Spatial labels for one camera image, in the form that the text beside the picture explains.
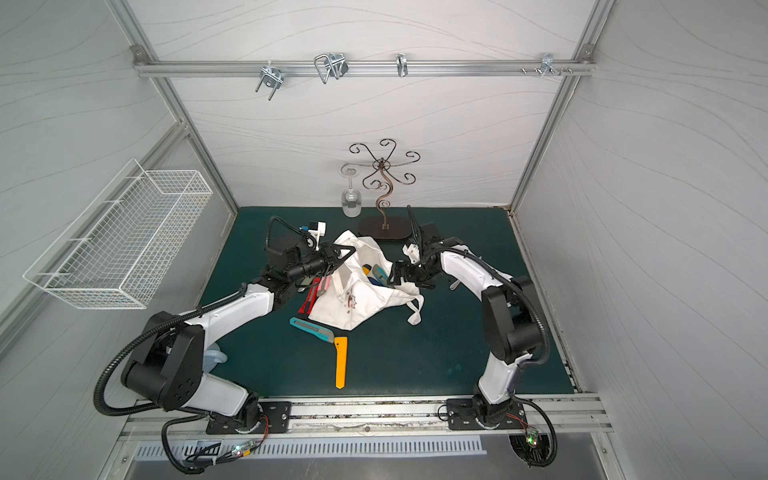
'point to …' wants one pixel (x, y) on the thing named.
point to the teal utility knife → (317, 331)
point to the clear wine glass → (351, 201)
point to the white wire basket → (118, 251)
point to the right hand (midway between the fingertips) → (401, 281)
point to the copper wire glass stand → (384, 227)
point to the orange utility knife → (341, 344)
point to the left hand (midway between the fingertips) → (356, 250)
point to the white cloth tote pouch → (353, 299)
